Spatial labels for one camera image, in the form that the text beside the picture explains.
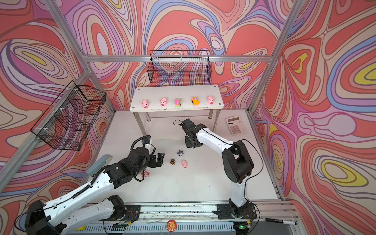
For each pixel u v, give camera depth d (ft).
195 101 2.45
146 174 2.71
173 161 2.90
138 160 1.87
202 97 2.55
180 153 3.04
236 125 3.54
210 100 2.44
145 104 2.41
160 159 2.27
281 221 2.31
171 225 2.28
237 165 1.59
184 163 2.90
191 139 2.17
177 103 2.40
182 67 3.17
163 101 2.43
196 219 2.37
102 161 2.86
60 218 1.36
